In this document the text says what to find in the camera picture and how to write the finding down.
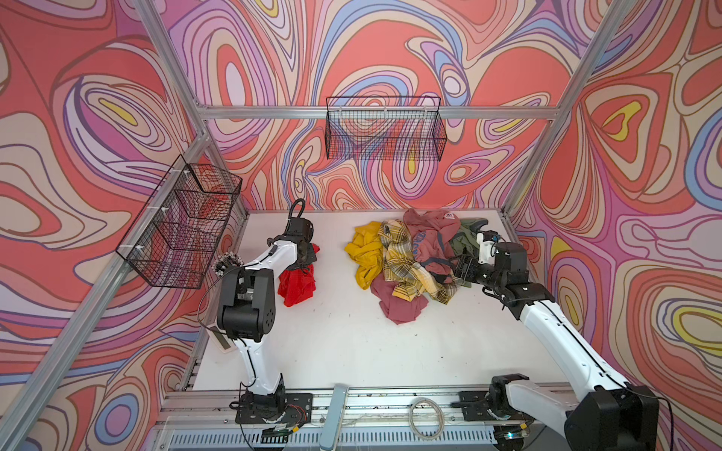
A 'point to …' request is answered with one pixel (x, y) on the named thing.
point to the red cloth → (296, 284)
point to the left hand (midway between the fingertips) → (308, 256)
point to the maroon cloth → (397, 309)
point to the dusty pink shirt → (431, 244)
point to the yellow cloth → (367, 251)
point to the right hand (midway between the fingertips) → (459, 267)
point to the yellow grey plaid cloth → (400, 269)
